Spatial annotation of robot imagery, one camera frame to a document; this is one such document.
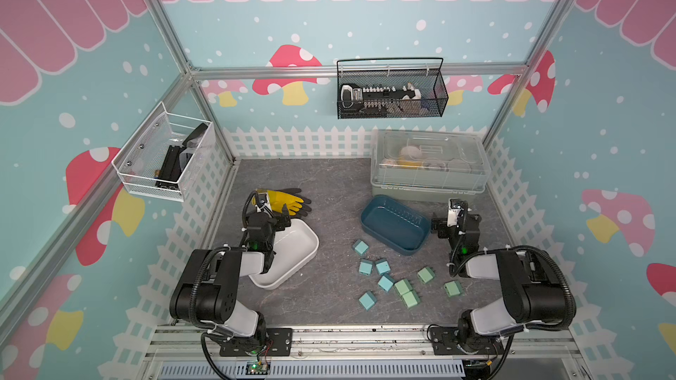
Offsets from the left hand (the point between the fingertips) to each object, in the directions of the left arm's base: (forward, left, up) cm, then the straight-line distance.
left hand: (273, 209), depth 94 cm
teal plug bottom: (-29, -33, -6) cm, 44 cm away
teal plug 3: (-23, -39, -6) cm, 46 cm away
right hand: (+1, -63, 0) cm, 63 cm away
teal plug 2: (-18, -38, -6) cm, 43 cm away
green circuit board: (-46, -3, -8) cm, 47 cm away
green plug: (-24, -45, -6) cm, 51 cm away
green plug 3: (-20, -53, -6) cm, 57 cm away
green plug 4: (-25, -61, -6) cm, 66 cm away
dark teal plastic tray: (-1, -45, -8) cm, 46 cm away
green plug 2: (-28, -46, -6) cm, 54 cm away
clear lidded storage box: (+15, -54, +8) cm, 57 cm away
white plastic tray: (-10, -8, -8) cm, 15 cm away
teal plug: (-18, -33, -7) cm, 38 cm away
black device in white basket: (-4, +22, +26) cm, 34 cm away
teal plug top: (-11, -31, -6) cm, 34 cm away
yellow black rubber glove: (+7, -6, -6) cm, 11 cm away
